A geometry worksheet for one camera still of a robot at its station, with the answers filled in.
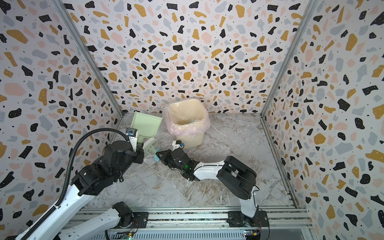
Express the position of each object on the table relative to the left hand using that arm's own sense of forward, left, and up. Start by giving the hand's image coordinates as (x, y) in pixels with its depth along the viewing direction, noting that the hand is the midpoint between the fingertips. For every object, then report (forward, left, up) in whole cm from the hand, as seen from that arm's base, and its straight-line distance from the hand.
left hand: (140, 141), depth 66 cm
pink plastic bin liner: (+32, -19, -19) cm, 42 cm away
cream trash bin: (+9, -22, -15) cm, 28 cm away
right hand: (+2, -2, -12) cm, 13 cm away
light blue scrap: (+7, +1, -31) cm, 32 cm away
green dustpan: (+8, -1, +1) cm, 9 cm away
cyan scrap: (+31, -22, -21) cm, 43 cm away
